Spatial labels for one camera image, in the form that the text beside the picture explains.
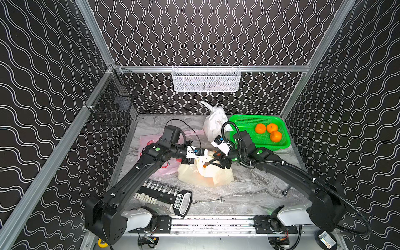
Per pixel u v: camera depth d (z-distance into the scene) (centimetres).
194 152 59
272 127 106
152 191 83
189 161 64
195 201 82
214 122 94
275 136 100
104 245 69
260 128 106
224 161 67
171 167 92
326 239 70
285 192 83
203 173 75
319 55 86
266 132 110
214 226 76
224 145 68
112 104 94
